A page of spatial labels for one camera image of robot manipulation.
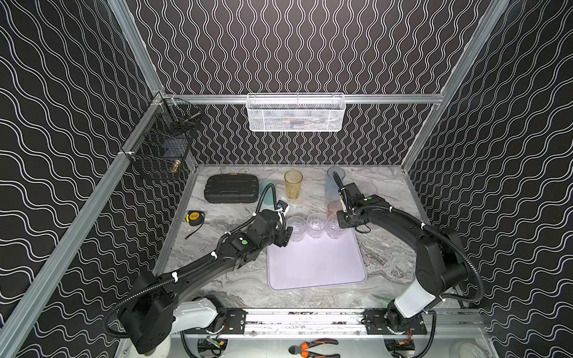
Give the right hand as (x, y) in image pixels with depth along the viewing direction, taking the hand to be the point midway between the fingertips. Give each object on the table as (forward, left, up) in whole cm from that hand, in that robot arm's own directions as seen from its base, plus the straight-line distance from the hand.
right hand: (346, 220), depth 92 cm
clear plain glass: (-4, +6, +1) cm, 8 cm away
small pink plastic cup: (+6, +5, -2) cm, 8 cm away
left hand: (-7, +25, +9) cm, 28 cm away
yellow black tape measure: (+3, +65, -4) cm, 65 cm away
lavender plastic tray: (-15, +14, -9) cm, 22 cm away
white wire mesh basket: (+69, +20, +8) cm, 72 cm away
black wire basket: (+29, +80, +19) cm, 87 cm away
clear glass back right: (+20, -14, -3) cm, 24 cm away
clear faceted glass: (0, +12, -4) cm, 13 cm away
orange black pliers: (-42, +18, -6) cm, 46 cm away
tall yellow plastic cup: (+19, +21, +5) cm, 29 cm away
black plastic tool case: (+21, +52, -5) cm, 56 cm away
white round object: (-43, -34, -8) cm, 55 cm away
